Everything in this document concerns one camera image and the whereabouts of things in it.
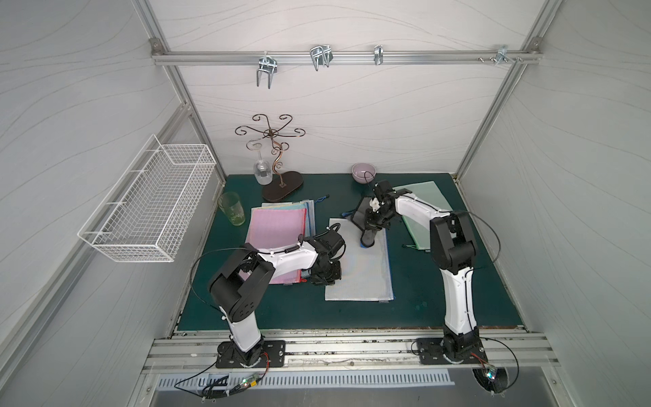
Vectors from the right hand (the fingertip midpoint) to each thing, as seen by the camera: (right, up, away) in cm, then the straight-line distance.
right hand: (365, 226), depth 101 cm
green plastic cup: (-52, +9, -5) cm, 53 cm away
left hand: (-11, -19, -14) cm, 26 cm away
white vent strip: (-38, -39, -32) cm, 64 cm away
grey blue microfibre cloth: (0, -4, -5) cm, 6 cm away
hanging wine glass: (-39, +21, -7) cm, 45 cm away
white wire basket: (-65, +6, -33) cm, 73 cm away
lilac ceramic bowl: (+2, +24, +20) cm, 31 cm away
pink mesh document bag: (-37, -2, +1) cm, 37 cm away
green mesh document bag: (+32, +14, +15) cm, 38 cm away
